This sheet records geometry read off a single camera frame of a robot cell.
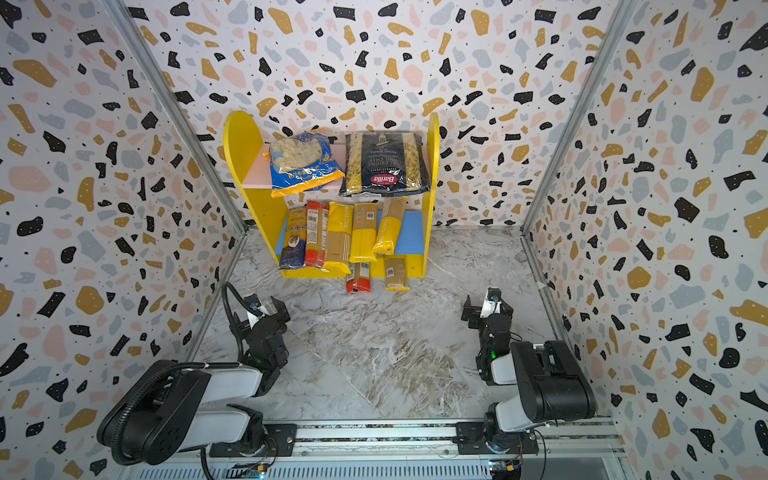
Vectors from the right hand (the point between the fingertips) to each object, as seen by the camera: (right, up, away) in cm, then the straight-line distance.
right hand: (483, 292), depth 90 cm
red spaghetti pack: (-52, +18, +7) cm, 56 cm away
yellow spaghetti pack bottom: (-29, +21, +10) cm, 37 cm away
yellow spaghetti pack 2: (-37, +19, +9) cm, 42 cm away
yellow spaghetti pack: (-45, +17, +7) cm, 49 cm away
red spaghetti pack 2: (-39, +3, +12) cm, 41 cm away
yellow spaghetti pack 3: (-27, +5, +13) cm, 30 cm away
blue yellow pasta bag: (-58, +12, +3) cm, 59 cm away
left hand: (-66, -2, -6) cm, 66 cm away
